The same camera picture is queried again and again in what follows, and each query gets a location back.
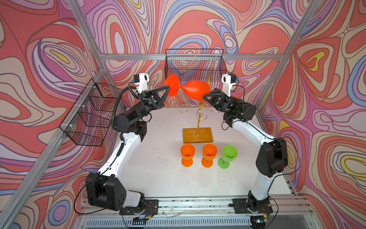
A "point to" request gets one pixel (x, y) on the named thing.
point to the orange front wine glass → (188, 151)
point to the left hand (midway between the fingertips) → (172, 97)
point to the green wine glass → (228, 153)
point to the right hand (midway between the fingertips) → (200, 101)
